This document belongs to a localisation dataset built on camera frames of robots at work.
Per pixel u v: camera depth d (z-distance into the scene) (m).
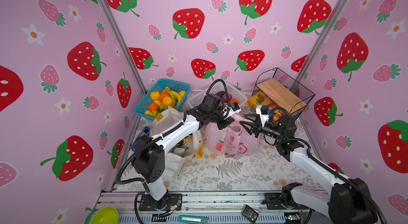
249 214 0.69
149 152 0.49
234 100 1.08
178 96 1.11
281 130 0.63
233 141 0.79
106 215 0.69
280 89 1.01
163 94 1.08
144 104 1.03
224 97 1.14
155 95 1.05
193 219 0.70
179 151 0.86
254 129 0.67
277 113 0.95
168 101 1.01
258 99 1.07
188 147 0.88
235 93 1.10
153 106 1.04
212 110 0.67
